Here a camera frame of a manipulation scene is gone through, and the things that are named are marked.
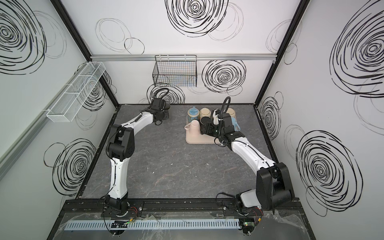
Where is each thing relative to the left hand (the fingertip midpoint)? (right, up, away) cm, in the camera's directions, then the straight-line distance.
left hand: (167, 113), depth 105 cm
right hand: (+24, -9, -20) cm, 32 cm away
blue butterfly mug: (+18, -1, -6) cm, 19 cm away
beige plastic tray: (+23, -17, -4) cm, 29 cm away
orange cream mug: (+27, +1, +1) cm, 27 cm away
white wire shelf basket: (-44, +3, -31) cm, 54 cm away
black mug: (+26, -8, -28) cm, 39 cm away
